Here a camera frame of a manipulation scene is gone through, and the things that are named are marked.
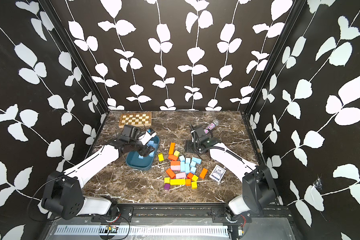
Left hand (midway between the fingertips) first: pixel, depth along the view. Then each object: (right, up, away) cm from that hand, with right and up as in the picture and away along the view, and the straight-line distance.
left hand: (151, 142), depth 86 cm
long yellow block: (+15, -23, -1) cm, 27 cm away
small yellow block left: (+5, -10, +8) cm, 14 cm away
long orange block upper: (+11, -3, +15) cm, 19 cm away
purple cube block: (+10, -24, -4) cm, 27 cm away
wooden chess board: (-18, +14, +26) cm, 34 cm away
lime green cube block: (+15, -8, +9) cm, 19 cm away
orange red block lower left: (+12, -18, 0) cm, 22 cm away
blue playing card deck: (+39, -18, 0) cm, 43 cm away
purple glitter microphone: (+39, +9, +21) cm, 45 cm away
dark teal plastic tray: (-14, -12, +8) cm, 20 cm away
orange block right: (+31, -19, +2) cm, 36 cm away
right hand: (+21, -1, -1) cm, 21 cm away
